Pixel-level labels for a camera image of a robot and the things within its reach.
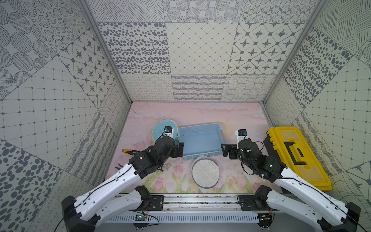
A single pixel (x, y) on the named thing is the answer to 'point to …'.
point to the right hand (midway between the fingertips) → (229, 146)
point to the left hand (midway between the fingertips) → (175, 139)
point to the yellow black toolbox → (287, 142)
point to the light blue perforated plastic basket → (201, 140)
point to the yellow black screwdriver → (125, 150)
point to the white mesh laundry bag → (205, 172)
